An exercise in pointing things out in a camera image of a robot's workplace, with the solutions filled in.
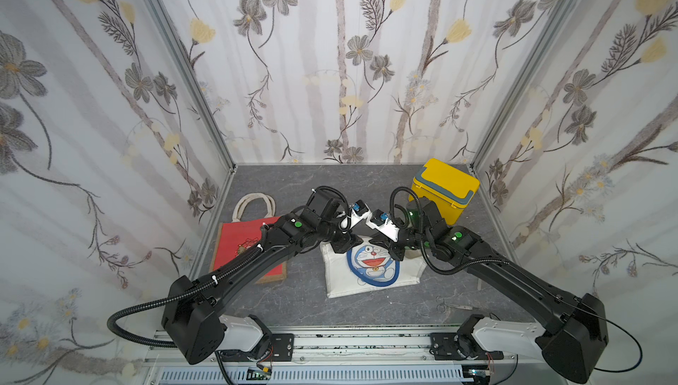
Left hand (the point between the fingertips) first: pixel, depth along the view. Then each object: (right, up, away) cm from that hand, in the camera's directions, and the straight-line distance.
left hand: (360, 232), depth 76 cm
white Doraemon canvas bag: (+3, -12, +6) cm, 14 cm away
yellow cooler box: (+33, +13, +18) cm, 40 cm away
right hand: (+5, -1, -3) cm, 5 cm away
